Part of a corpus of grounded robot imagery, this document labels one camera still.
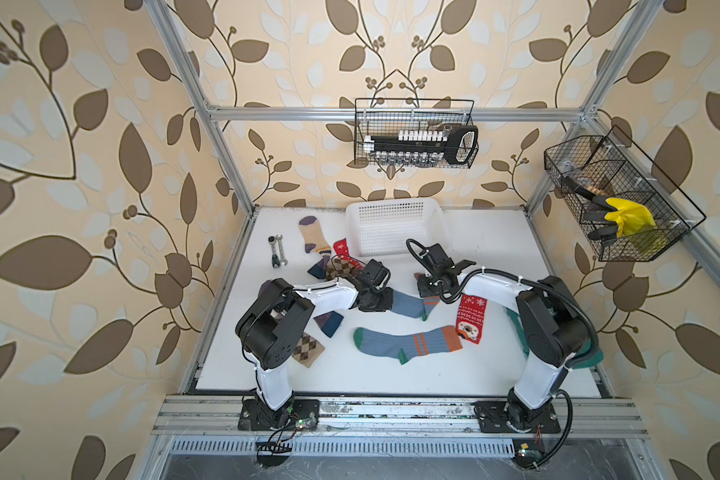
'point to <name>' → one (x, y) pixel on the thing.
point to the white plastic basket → (382, 227)
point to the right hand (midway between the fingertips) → (425, 285)
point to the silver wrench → (280, 245)
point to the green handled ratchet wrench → (275, 258)
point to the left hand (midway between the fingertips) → (387, 299)
